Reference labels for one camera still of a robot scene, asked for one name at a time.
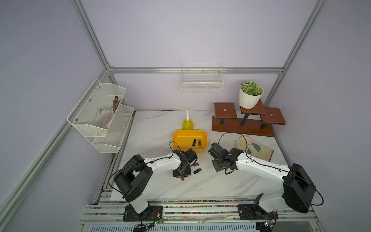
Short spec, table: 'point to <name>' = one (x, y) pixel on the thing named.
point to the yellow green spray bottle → (187, 124)
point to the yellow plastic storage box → (184, 139)
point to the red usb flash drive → (182, 179)
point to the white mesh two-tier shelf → (108, 139)
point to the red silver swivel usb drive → (199, 141)
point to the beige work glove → (257, 151)
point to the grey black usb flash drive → (197, 170)
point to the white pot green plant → (249, 94)
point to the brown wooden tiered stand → (259, 120)
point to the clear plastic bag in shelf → (103, 116)
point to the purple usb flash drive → (196, 165)
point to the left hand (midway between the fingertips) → (184, 176)
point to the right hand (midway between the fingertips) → (221, 164)
